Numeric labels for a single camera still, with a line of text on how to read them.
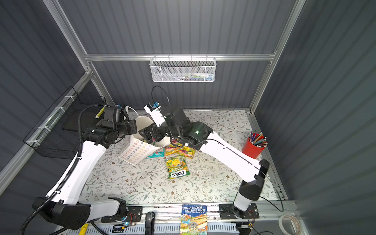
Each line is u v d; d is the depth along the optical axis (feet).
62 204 1.23
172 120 1.44
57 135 2.29
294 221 2.33
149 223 2.19
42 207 1.18
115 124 1.78
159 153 3.01
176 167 2.85
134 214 2.37
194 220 2.29
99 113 2.66
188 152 3.07
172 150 3.09
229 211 2.37
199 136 1.42
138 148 2.46
